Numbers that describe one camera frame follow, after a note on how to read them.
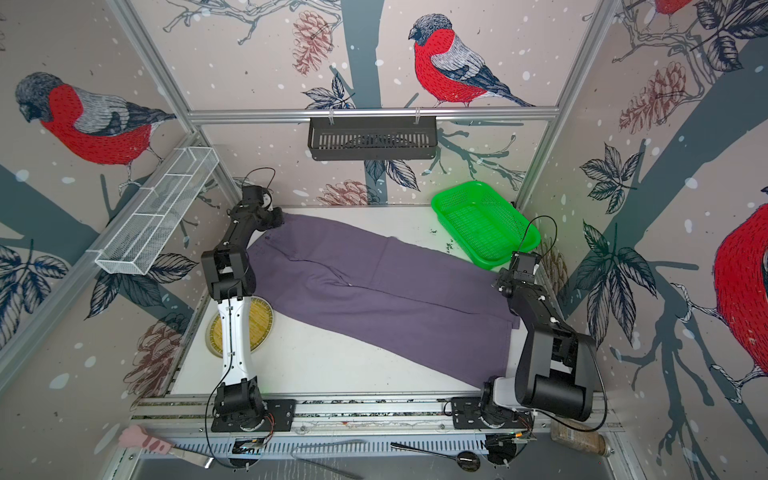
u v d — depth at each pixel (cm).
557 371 44
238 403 66
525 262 71
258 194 96
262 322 88
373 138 106
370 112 93
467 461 66
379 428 73
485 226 114
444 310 90
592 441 66
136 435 69
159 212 79
